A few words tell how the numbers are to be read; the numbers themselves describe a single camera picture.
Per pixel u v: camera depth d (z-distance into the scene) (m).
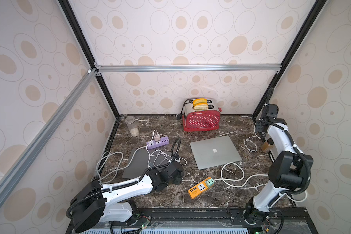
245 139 1.03
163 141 1.00
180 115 1.15
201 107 0.99
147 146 1.00
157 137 0.97
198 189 0.80
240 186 0.84
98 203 0.41
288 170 0.49
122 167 0.91
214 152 0.97
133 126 1.12
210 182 0.79
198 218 0.74
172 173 0.61
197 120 1.00
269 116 0.68
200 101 1.01
